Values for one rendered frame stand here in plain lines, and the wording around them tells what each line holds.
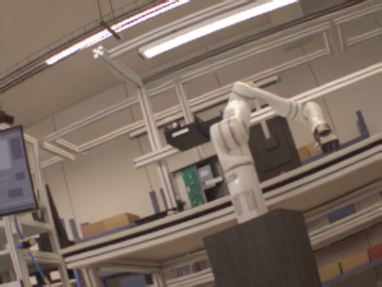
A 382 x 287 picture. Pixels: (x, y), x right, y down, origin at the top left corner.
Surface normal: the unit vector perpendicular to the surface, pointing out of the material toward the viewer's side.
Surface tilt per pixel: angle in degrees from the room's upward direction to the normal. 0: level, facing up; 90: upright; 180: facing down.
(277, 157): 98
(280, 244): 90
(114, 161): 90
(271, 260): 90
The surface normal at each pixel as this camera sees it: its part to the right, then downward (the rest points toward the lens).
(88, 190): -0.33, -0.24
